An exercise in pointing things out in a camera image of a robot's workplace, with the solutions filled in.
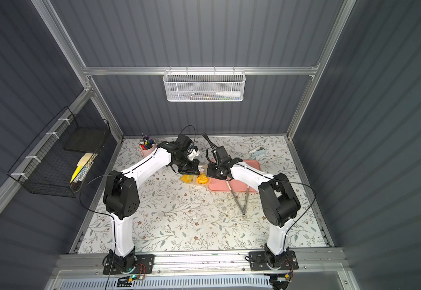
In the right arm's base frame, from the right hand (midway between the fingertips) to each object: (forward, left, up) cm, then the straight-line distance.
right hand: (210, 172), depth 92 cm
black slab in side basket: (+5, +57, +19) cm, 60 cm away
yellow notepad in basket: (-8, +52, +18) cm, 56 cm away
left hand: (-4, +4, +3) cm, 6 cm away
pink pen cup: (+14, +36, +4) cm, 39 cm away
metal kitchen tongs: (-18, -16, -8) cm, 25 cm away
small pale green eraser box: (+20, -28, -7) cm, 35 cm away
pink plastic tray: (-3, -12, -8) cm, 14 cm away
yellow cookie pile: (-1, +5, -5) cm, 7 cm away
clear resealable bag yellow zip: (0, +4, +2) cm, 4 cm away
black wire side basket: (-13, +60, +20) cm, 64 cm away
